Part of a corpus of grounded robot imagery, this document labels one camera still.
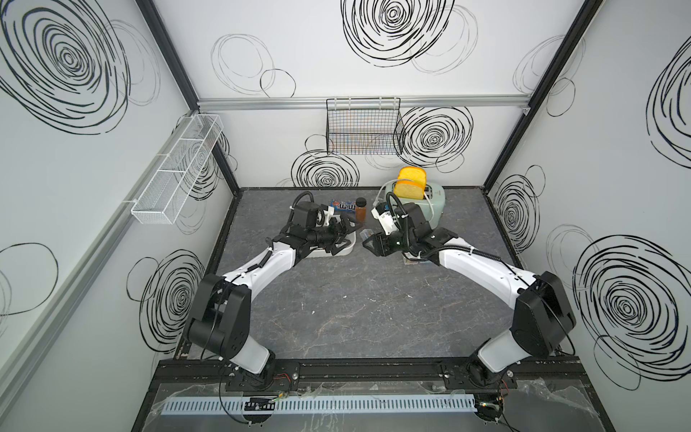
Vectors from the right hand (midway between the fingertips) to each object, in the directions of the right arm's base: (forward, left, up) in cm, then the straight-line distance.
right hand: (370, 241), depth 82 cm
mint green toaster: (+19, -23, -2) cm, 30 cm away
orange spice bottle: (+21, +3, -10) cm, 23 cm away
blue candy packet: (+28, +12, -15) cm, 34 cm away
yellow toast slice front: (+19, -13, +3) cm, 24 cm away
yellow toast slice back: (+27, -16, +3) cm, 32 cm away
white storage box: (+10, +7, -13) cm, 18 cm away
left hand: (+1, +4, +2) cm, 5 cm away
